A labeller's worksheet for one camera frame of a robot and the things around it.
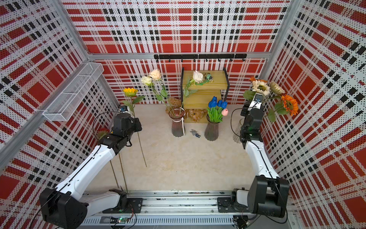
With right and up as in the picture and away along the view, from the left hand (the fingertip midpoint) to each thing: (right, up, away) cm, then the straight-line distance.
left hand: (138, 120), depth 81 cm
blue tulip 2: (+43, +11, -4) cm, 45 cm away
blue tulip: (+49, +9, 0) cm, 50 cm away
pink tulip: (+49, +4, -5) cm, 49 cm away
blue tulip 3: (+47, +10, +2) cm, 48 cm away
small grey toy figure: (+32, -9, +21) cm, 40 cm away
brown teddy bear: (+33, +3, +24) cm, 41 cm away
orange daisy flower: (+77, +30, +24) cm, 86 cm away
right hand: (+66, +11, -5) cm, 67 cm away
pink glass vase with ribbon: (+21, +4, +11) cm, 24 cm away
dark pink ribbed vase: (+44, -9, +13) cm, 47 cm away
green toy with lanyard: (+41, +26, +8) cm, 49 cm away
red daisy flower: (-33, -9, +19) cm, 39 cm away
